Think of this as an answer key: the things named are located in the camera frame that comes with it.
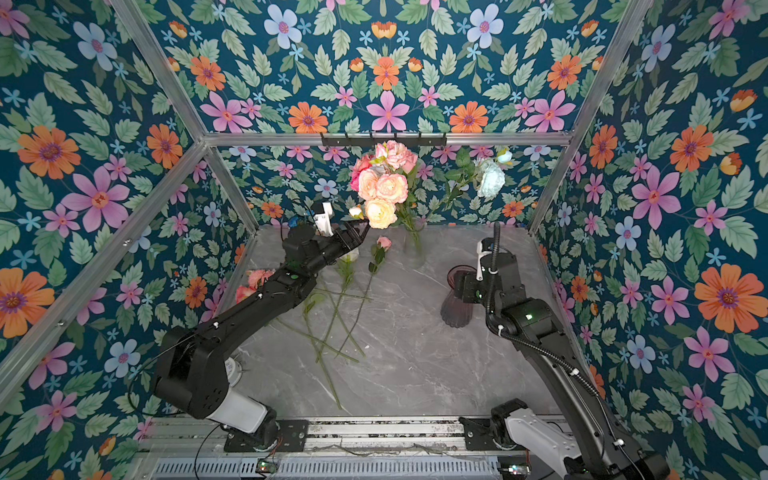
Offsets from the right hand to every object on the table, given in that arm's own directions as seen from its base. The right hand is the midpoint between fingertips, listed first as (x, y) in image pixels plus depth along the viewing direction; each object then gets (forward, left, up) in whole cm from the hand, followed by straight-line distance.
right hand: (474, 270), depth 72 cm
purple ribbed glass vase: (+5, +1, -29) cm, 29 cm away
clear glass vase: (+25, +16, -22) cm, 37 cm away
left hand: (+11, +27, +6) cm, 30 cm away
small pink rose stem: (+29, +27, -24) cm, 47 cm away
